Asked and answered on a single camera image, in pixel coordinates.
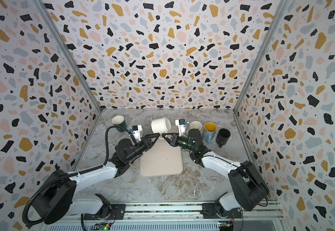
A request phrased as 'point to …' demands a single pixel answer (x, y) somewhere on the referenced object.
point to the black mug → (223, 137)
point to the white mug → (161, 125)
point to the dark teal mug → (119, 121)
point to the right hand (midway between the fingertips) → (163, 136)
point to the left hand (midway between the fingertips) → (160, 136)
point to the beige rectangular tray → (161, 159)
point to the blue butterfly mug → (210, 129)
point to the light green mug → (196, 124)
